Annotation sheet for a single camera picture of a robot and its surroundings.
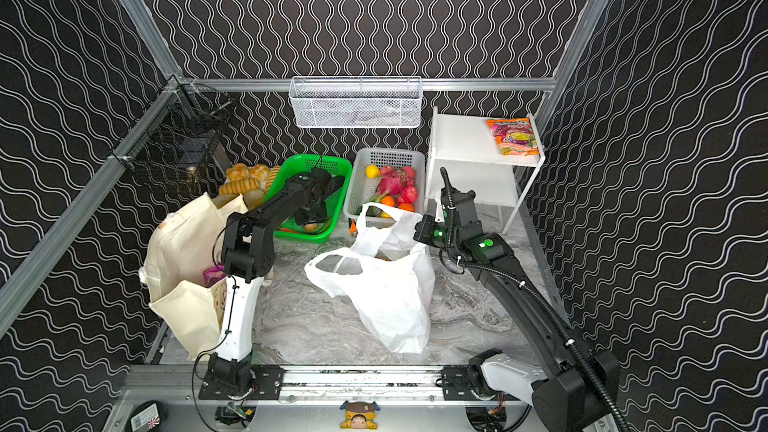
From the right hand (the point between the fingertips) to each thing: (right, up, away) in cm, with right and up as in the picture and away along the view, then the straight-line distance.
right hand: (416, 225), depth 77 cm
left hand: (-29, 0, +26) cm, 39 cm away
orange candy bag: (+27, +24, +3) cm, 36 cm away
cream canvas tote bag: (-59, -4, -2) cm, 59 cm away
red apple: (0, +9, +26) cm, 28 cm away
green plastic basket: (-42, +21, +36) cm, 59 cm away
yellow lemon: (-13, +19, +40) cm, 46 cm away
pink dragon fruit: (-6, +13, +26) cm, 30 cm away
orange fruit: (-7, +7, +27) cm, 29 cm away
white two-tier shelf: (+14, +21, +5) cm, 26 cm away
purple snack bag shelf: (-54, -13, +3) cm, 55 cm away
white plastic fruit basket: (-17, +12, +33) cm, 40 cm away
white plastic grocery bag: (-7, -10, -8) cm, 15 cm away
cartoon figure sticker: (-14, -43, -8) cm, 46 cm away
